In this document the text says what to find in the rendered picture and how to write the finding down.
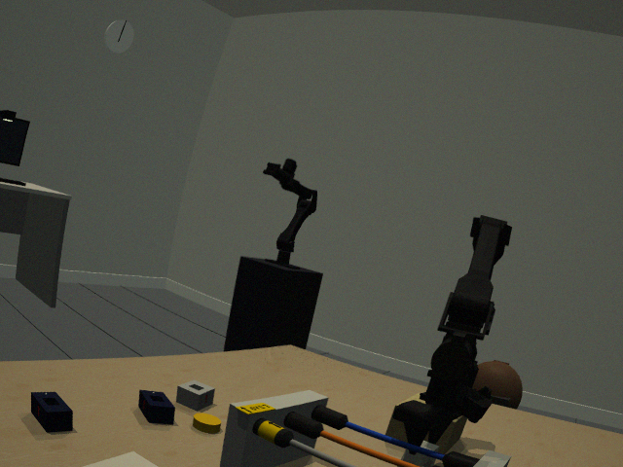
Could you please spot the yellow flat disc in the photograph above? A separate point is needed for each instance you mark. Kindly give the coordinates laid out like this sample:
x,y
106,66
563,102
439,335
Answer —
x,y
207,423

